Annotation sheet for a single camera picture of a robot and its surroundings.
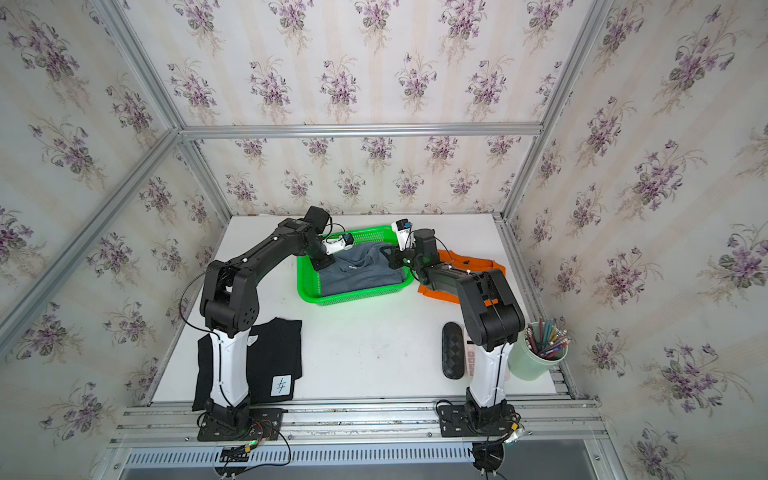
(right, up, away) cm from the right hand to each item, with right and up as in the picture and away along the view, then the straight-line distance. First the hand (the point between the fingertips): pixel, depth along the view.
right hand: (386, 248), depth 95 cm
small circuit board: (-37, -50, -24) cm, 66 cm away
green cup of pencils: (+39, -26, -19) cm, 51 cm away
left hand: (-18, -4, +3) cm, 19 cm away
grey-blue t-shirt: (-6, -5, -1) cm, 8 cm away
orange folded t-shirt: (+31, -6, +9) cm, 33 cm away
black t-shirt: (-32, -32, -13) cm, 47 cm away
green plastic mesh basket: (-26, -11, +5) cm, 29 cm away
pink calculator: (+24, -31, -13) cm, 41 cm away
